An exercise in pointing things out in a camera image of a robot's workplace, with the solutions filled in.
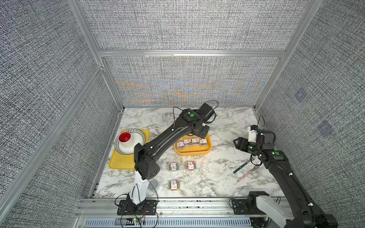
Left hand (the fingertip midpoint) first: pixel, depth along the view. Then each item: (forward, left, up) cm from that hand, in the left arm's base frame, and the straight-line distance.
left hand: (204, 132), depth 78 cm
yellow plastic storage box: (-1, +5, -19) cm, 20 cm away
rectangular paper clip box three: (+3, +13, -20) cm, 24 cm away
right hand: (-2, -20, -4) cm, 20 cm away
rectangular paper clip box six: (+6, +3, -20) cm, 21 cm away
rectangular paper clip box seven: (+5, -2, -20) cm, 21 cm away
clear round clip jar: (-21, +29, -17) cm, 40 cm away
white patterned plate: (+11, +43, -20) cm, 49 cm away
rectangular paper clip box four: (+5, +8, -20) cm, 22 cm away
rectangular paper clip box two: (-22, +18, -20) cm, 34 cm away
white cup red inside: (+7, +50, -16) cm, 53 cm away
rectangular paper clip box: (-11, +18, -19) cm, 29 cm away
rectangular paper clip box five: (-11, +8, -19) cm, 24 cm away
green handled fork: (-15, -18, -22) cm, 32 cm away
